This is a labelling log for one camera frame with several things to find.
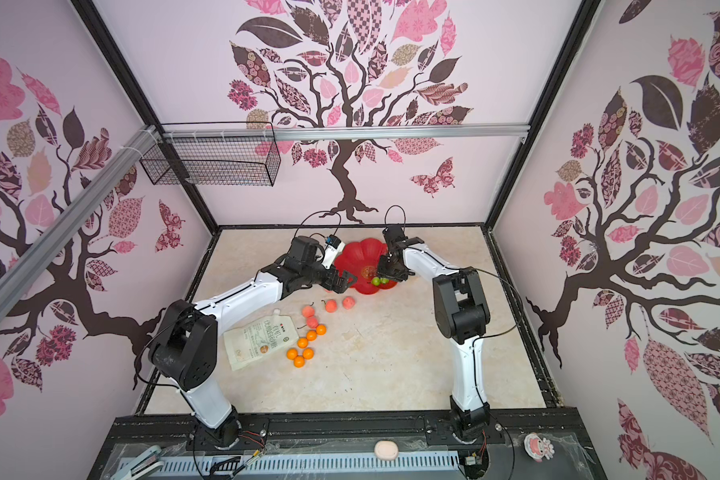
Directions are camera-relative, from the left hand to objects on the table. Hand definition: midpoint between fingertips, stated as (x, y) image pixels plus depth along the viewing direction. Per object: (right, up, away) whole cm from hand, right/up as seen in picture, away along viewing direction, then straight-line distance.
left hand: (344, 275), depth 89 cm
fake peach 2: (-5, -10, +6) cm, 13 cm away
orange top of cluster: (-7, -17, +1) cm, 18 cm away
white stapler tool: (-45, -42, -22) cm, 65 cm away
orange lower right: (-10, -23, -4) cm, 25 cm away
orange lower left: (-16, -23, -3) cm, 28 cm away
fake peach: (-12, -12, +5) cm, 18 cm away
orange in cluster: (-10, -19, 0) cm, 21 cm away
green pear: (+10, -3, +12) cm, 16 cm away
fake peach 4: (-10, -15, +1) cm, 18 cm away
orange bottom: (-13, -25, -5) cm, 28 cm away
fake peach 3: (+1, -10, +6) cm, 11 cm away
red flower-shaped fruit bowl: (+5, +5, +21) cm, 22 cm away
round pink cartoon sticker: (+47, -39, -20) cm, 65 cm away
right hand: (+13, +1, +12) cm, 18 cm away
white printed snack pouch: (-26, -20, +1) cm, 33 cm away
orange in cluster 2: (-13, -20, -2) cm, 24 cm away
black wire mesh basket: (-42, +39, +6) cm, 58 cm away
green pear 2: (+13, -2, +9) cm, 16 cm away
